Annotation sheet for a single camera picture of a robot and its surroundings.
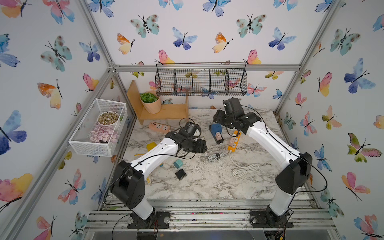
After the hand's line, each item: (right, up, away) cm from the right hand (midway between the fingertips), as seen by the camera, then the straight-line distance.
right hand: (219, 116), depth 82 cm
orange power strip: (+15, -15, +20) cm, 29 cm away
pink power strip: (-39, -6, +26) cm, 47 cm away
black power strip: (+3, -16, +19) cm, 25 cm away
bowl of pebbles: (-54, -2, -11) cm, 55 cm away
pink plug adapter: (+2, -12, +17) cm, 20 cm away
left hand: (-8, -17, +1) cm, 19 cm away
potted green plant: (-43, +11, +20) cm, 48 cm away
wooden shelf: (-34, +6, +28) cm, 45 cm away
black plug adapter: (-21, -33, +5) cm, 40 cm away
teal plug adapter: (-23, -28, +9) cm, 37 cm away
